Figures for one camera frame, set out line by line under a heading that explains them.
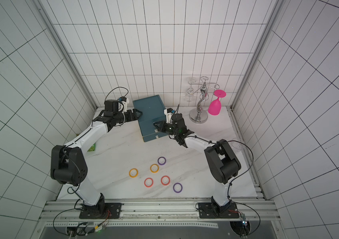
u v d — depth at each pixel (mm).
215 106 945
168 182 817
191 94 1091
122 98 801
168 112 817
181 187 796
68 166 462
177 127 708
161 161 903
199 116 1136
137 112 827
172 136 793
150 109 890
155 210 744
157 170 871
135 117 796
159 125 825
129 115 793
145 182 814
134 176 850
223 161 487
